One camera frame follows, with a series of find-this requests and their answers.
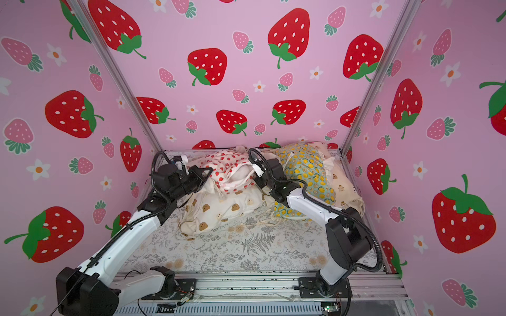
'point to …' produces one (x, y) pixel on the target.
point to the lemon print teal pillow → (304, 163)
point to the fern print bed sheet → (292, 243)
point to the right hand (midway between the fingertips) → (255, 169)
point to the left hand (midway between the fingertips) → (215, 169)
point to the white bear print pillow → (200, 212)
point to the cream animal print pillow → (347, 193)
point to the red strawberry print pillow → (232, 169)
